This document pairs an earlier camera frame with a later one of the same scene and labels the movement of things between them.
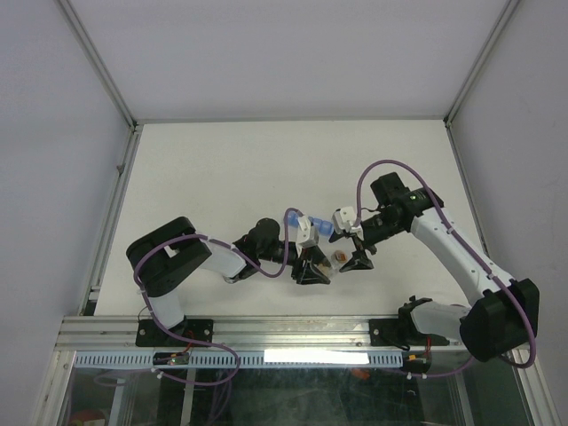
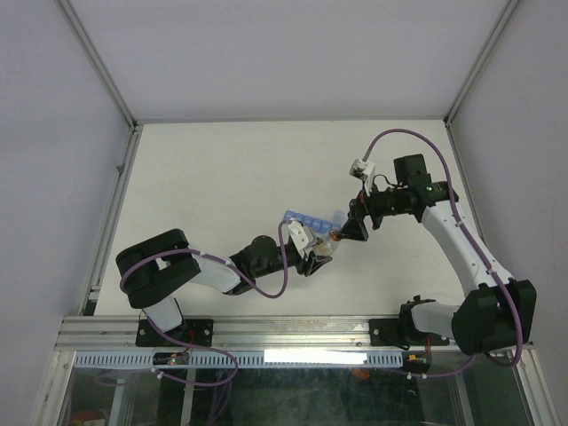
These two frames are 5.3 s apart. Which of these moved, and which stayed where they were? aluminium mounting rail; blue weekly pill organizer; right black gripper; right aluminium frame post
Moved: right black gripper
Stayed: aluminium mounting rail; blue weekly pill organizer; right aluminium frame post
